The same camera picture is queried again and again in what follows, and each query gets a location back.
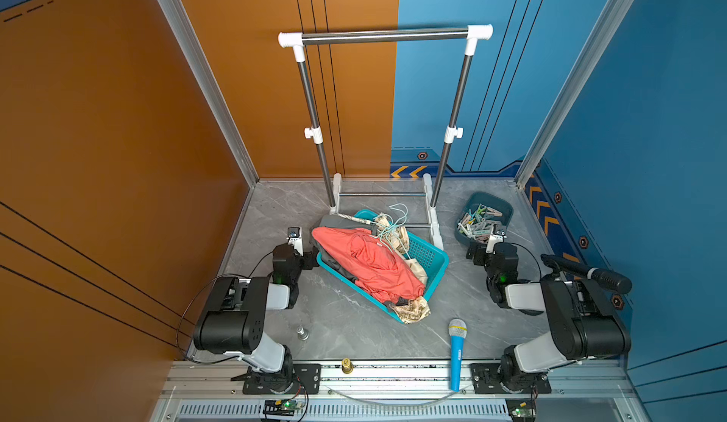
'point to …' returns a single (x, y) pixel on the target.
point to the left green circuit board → (282, 407)
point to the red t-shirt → (381, 275)
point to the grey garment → (341, 221)
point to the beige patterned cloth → (409, 310)
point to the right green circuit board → (522, 410)
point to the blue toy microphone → (457, 330)
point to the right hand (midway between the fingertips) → (487, 240)
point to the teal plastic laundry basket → (431, 257)
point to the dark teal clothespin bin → (480, 213)
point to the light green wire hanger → (387, 220)
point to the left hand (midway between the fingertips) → (304, 239)
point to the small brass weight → (347, 366)
